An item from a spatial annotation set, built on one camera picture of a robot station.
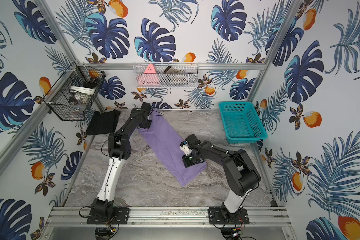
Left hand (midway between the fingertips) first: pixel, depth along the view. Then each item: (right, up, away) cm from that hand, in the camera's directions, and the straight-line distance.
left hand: (144, 124), depth 111 cm
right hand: (+30, -24, -19) cm, 43 cm away
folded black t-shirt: (-33, +1, +5) cm, 34 cm away
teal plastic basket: (+73, +1, +3) cm, 73 cm away
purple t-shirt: (+18, -13, -10) cm, 24 cm away
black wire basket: (-40, +16, -18) cm, 47 cm away
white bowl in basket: (-25, +17, -30) cm, 43 cm away
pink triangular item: (+8, +27, -21) cm, 35 cm away
